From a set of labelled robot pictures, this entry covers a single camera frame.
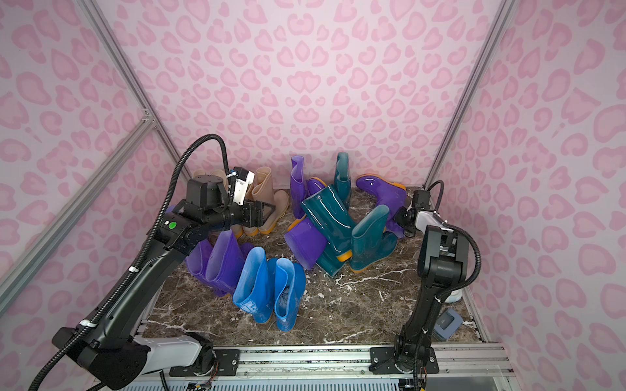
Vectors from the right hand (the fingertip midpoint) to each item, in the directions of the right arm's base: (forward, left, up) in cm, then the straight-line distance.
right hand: (400, 216), depth 103 cm
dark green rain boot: (-2, +25, +21) cm, 33 cm away
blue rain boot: (-38, +40, +20) cm, 58 cm away
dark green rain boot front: (-4, +30, +8) cm, 31 cm away
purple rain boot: (-34, +57, +22) cm, 70 cm away
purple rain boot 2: (-18, +38, +7) cm, 42 cm away
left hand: (-19, +47, +31) cm, 59 cm away
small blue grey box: (-42, -8, -1) cm, 43 cm away
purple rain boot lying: (-2, +40, +20) cm, 45 cm away
